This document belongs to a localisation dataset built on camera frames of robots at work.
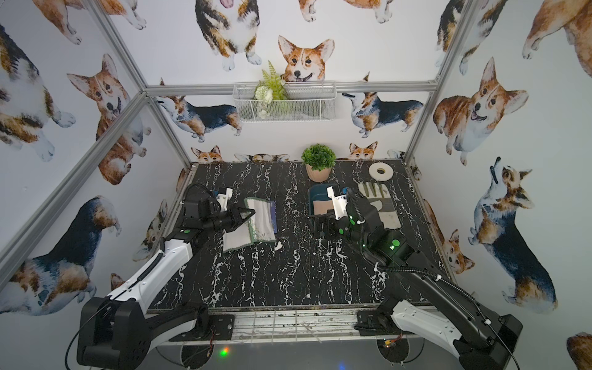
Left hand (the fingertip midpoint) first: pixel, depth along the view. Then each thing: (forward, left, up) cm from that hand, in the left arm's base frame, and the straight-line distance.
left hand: (257, 208), depth 80 cm
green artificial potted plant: (+28, -22, -3) cm, 36 cm away
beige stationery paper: (+13, -24, -20) cm, 33 cm away
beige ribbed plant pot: (+26, -22, -13) cm, 36 cm away
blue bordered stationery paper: (+9, -2, -20) cm, 22 cm away
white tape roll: (+34, -55, -20) cm, 67 cm away
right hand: (-8, -19, +9) cm, 23 cm away
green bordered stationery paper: (-5, 0, -5) cm, 7 cm away
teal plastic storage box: (+20, -22, -18) cm, 34 cm away
